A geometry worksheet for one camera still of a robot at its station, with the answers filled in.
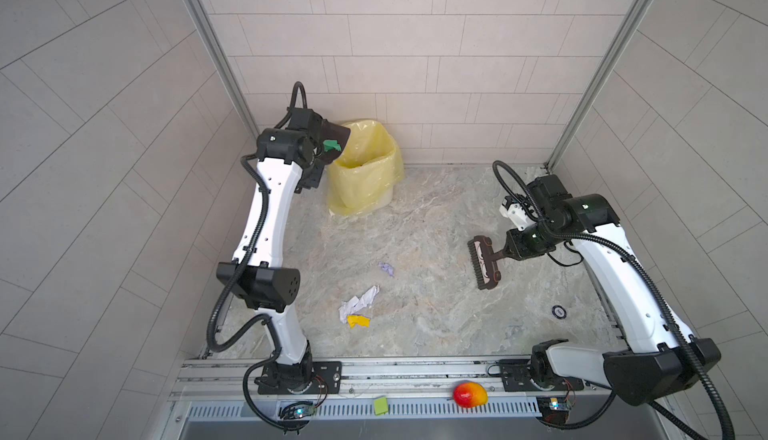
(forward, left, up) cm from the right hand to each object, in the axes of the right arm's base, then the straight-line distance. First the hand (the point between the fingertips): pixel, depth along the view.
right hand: (505, 249), depth 71 cm
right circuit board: (-30, -8, -22) cm, 38 cm away
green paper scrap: (+27, +42, +14) cm, 51 cm away
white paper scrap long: (-2, +35, -20) cm, 40 cm away
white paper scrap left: (-5, +41, -18) cm, 45 cm away
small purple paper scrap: (+7, +29, -18) cm, 35 cm away
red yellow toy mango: (-26, +12, -17) cm, 33 cm away
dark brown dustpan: (+34, +43, +13) cm, 56 cm away
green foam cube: (-27, +32, -20) cm, 47 cm away
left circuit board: (-27, +50, -17) cm, 59 cm away
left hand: (+20, +48, +11) cm, 53 cm away
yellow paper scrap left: (-8, +38, -18) cm, 43 cm away
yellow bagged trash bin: (+27, +35, 0) cm, 44 cm away
